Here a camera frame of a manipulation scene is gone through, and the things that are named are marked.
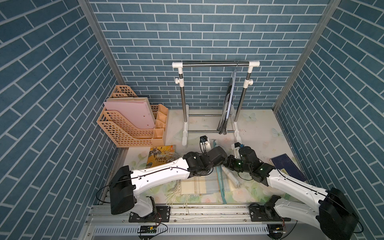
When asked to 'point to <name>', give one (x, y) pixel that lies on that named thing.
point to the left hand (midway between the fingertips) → (222, 158)
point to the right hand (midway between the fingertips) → (221, 161)
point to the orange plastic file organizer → (125, 134)
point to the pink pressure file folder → (137, 114)
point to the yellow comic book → (158, 155)
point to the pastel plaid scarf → (206, 184)
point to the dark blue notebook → (284, 162)
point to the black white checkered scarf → (222, 127)
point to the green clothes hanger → (224, 199)
